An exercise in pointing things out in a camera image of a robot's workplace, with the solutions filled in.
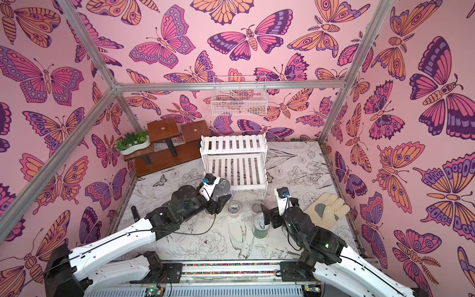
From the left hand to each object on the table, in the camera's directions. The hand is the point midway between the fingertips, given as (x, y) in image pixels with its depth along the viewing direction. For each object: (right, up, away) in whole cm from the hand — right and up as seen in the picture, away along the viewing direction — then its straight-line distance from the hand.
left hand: (225, 188), depth 73 cm
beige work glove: (+48, -13, +17) cm, 53 cm away
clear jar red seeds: (+14, -11, +15) cm, 23 cm away
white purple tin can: (-1, +1, -4) cm, 4 cm away
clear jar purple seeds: (+3, -12, +13) cm, 17 cm away
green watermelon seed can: (+14, -17, +2) cm, 22 cm away
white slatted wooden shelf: (+6, +12, +22) cm, 26 cm away
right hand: (+17, -5, -2) cm, 18 cm away
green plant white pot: (-49, +20, +20) cm, 56 cm away
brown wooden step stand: (-36, +19, +33) cm, 53 cm away
